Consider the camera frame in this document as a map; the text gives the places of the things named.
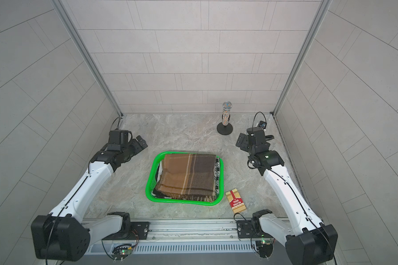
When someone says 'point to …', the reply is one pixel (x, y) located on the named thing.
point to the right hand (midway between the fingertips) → (247, 138)
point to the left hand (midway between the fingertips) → (143, 142)
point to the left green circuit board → (121, 253)
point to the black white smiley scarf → (216, 181)
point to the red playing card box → (235, 201)
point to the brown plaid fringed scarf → (188, 176)
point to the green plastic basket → (151, 173)
